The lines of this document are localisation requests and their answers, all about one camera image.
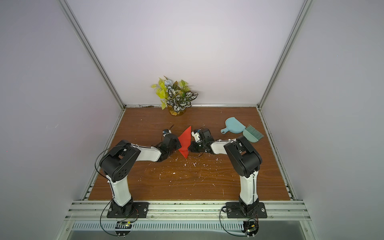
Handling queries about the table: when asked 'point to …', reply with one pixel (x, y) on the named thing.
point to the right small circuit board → (250, 228)
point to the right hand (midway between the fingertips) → (188, 145)
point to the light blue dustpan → (233, 125)
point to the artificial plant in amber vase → (175, 97)
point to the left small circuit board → (123, 228)
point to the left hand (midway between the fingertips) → (182, 140)
